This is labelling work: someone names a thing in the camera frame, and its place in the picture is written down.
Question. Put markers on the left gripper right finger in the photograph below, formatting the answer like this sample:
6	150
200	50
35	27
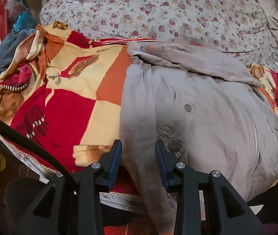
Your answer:
207	203

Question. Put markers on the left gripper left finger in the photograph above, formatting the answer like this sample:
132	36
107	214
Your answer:
72	205

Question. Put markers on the beige jacket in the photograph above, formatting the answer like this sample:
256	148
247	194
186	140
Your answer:
207	109

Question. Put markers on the red orange fleece blanket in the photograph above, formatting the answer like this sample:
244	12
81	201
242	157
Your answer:
64	92

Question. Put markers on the floral quilt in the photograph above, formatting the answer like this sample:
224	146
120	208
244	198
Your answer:
235	27

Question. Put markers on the blue striped garment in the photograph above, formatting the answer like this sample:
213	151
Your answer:
9	45

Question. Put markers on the teal plastic bag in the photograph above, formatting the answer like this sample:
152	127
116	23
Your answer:
25	21

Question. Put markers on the red bag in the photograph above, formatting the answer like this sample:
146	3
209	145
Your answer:
5	25

